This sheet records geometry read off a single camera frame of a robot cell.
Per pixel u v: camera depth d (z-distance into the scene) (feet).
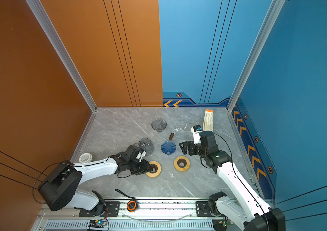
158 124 3.41
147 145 3.17
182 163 2.93
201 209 2.38
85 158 2.80
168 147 3.00
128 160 2.28
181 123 3.69
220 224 2.31
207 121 3.32
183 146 2.28
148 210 2.47
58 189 1.42
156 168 2.81
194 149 2.27
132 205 2.38
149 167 2.66
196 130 2.24
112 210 2.43
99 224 2.31
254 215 1.27
